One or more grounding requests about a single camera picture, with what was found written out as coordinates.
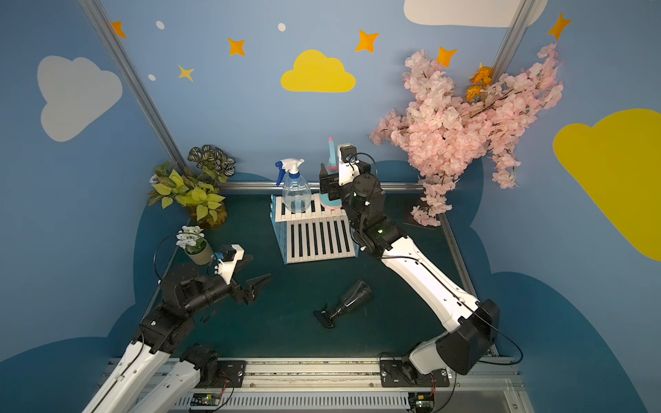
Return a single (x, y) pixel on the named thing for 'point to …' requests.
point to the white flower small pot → (191, 238)
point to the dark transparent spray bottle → (356, 297)
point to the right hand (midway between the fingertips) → (345, 160)
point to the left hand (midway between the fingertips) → (259, 262)
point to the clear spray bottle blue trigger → (297, 192)
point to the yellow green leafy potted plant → (197, 187)
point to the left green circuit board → (205, 398)
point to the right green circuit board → (422, 402)
